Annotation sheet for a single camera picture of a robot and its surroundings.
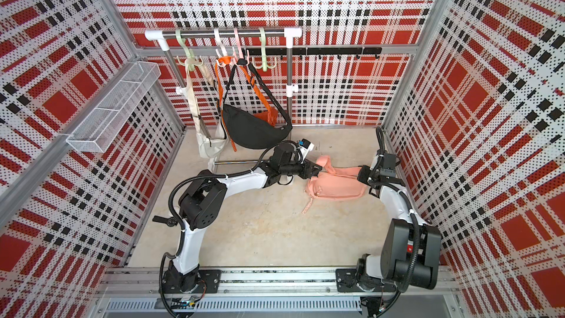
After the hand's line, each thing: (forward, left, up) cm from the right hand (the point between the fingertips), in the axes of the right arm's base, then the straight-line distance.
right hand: (365, 172), depth 89 cm
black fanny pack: (+16, +47, +10) cm, 51 cm away
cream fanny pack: (+9, +63, +12) cm, 64 cm away
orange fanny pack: (+20, +40, +15) cm, 47 cm away
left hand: (+1, +18, +3) cm, 18 cm away
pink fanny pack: (0, +12, -9) cm, 15 cm away
